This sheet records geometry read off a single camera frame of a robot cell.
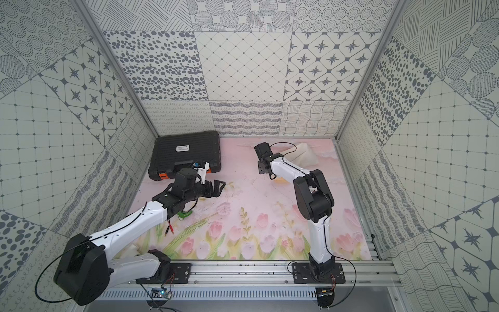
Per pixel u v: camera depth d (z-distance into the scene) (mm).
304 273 730
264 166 734
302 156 1043
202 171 748
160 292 703
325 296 720
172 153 1074
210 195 735
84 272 397
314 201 533
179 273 731
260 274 749
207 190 738
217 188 748
